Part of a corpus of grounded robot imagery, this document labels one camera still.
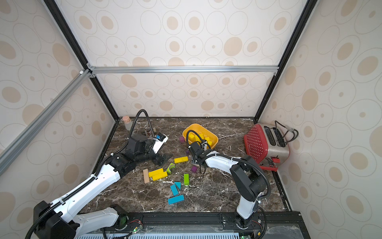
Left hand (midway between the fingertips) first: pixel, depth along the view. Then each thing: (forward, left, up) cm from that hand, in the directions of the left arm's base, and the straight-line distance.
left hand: (170, 149), depth 75 cm
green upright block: (-7, -8, -21) cm, 23 cm away
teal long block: (-18, -2, -23) cm, 29 cm away
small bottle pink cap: (+31, +36, -15) cm, 50 cm away
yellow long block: (+6, -3, -23) cm, 24 cm away
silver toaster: (+8, -60, -7) cm, 61 cm away
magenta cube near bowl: (+22, -3, -21) cm, 31 cm away
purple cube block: (0, -12, -22) cm, 25 cm away
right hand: (+7, -18, -20) cm, 28 cm away
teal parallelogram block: (-13, -1, -22) cm, 25 cm away
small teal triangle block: (-10, -3, -22) cm, 24 cm away
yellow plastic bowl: (+11, -13, 0) cm, 17 cm away
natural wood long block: (-5, +16, -21) cm, 27 cm away
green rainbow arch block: (+1, +2, -21) cm, 21 cm away
